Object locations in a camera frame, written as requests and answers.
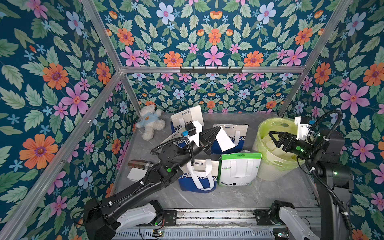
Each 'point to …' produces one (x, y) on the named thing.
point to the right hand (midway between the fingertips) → (279, 131)
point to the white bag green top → (238, 169)
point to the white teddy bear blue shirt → (149, 120)
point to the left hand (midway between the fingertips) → (219, 128)
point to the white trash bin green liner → (273, 163)
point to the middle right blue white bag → (236, 133)
